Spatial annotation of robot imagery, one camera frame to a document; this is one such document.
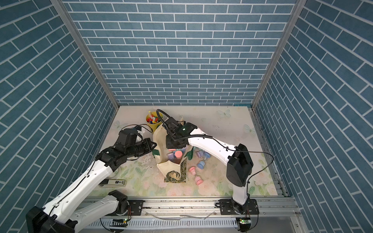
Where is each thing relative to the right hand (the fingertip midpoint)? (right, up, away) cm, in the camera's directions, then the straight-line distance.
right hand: (169, 145), depth 80 cm
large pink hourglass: (+5, -6, +3) cm, 8 cm away
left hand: (-4, +1, -4) cm, 6 cm away
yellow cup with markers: (-13, +14, +14) cm, 24 cm away
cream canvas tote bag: (+1, -15, 0) cm, 15 cm away
